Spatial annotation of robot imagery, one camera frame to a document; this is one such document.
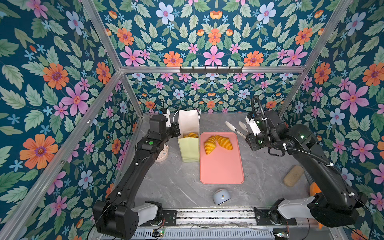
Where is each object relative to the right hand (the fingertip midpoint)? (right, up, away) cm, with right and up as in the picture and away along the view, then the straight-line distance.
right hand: (249, 137), depth 66 cm
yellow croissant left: (-16, -7, +30) cm, 35 cm away
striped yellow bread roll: (-29, 0, +27) cm, 40 cm away
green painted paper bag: (-29, +8, +22) cm, 38 cm away
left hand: (-32, +8, +9) cm, 34 cm away
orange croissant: (-7, -5, +32) cm, 33 cm away
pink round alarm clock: (-46, -13, +28) cm, 55 cm away
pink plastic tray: (-10, -18, +29) cm, 36 cm away
